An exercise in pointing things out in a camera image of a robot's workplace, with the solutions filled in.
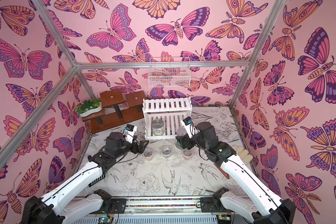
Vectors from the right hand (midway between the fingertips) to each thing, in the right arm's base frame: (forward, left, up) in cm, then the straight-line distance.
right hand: (180, 133), depth 72 cm
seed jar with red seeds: (-1, -5, -21) cm, 21 cm away
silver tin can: (+8, +13, -6) cm, 16 cm away
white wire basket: (+52, +7, -1) cm, 52 cm away
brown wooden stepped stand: (+32, +49, -20) cm, 62 cm away
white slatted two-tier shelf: (+16, +5, 0) cm, 16 cm away
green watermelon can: (+1, 0, +1) cm, 1 cm away
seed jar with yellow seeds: (-1, +19, -21) cm, 29 cm away
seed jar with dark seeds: (0, +8, -20) cm, 22 cm away
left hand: (+2, +21, -7) cm, 22 cm away
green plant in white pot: (+23, +60, -5) cm, 65 cm away
